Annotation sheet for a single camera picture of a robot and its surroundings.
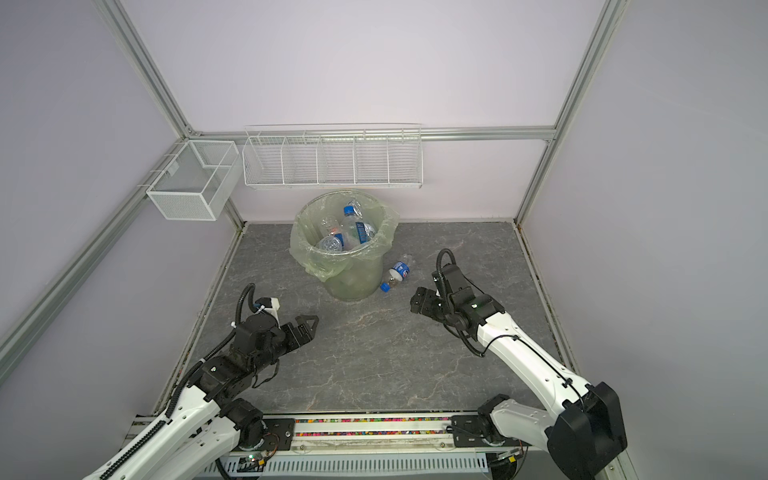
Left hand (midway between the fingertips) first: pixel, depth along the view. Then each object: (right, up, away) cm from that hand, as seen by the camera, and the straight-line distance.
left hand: (307, 328), depth 78 cm
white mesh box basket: (-44, +44, +21) cm, 66 cm away
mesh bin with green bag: (+10, +13, +12) cm, 20 cm away
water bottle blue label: (+6, +23, +1) cm, 24 cm away
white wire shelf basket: (+19, +54, +26) cm, 63 cm away
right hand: (+31, +6, +2) cm, 32 cm away
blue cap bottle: (+13, +26, +6) cm, 30 cm away
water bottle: (+25, +14, +21) cm, 35 cm away
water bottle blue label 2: (+3, +29, +15) cm, 33 cm away
